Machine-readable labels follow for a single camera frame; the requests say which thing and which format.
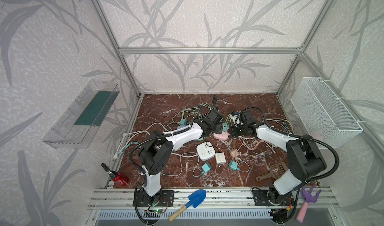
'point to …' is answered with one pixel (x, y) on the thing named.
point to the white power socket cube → (205, 150)
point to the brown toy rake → (276, 170)
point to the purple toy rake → (309, 198)
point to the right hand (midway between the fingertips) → (230, 125)
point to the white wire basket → (322, 115)
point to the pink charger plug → (234, 153)
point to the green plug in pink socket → (225, 125)
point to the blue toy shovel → (195, 199)
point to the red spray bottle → (116, 176)
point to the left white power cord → (128, 136)
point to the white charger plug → (220, 158)
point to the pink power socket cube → (223, 136)
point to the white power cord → (279, 119)
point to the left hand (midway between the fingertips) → (218, 121)
